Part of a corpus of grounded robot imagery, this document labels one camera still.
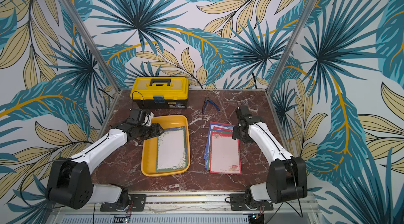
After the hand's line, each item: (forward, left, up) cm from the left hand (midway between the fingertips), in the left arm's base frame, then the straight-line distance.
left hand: (159, 133), depth 86 cm
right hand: (0, -45, 0) cm, 45 cm away
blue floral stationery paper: (+9, -9, -9) cm, 15 cm away
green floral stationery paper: (-5, -6, -10) cm, 13 cm away
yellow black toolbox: (+25, +3, +6) cm, 26 cm away
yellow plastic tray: (-5, +7, -9) cm, 13 cm away
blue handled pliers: (+30, -25, -9) cm, 40 cm away
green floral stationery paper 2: (-1, -28, -9) cm, 29 cm away
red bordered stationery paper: (-6, -37, -12) cm, 39 cm away
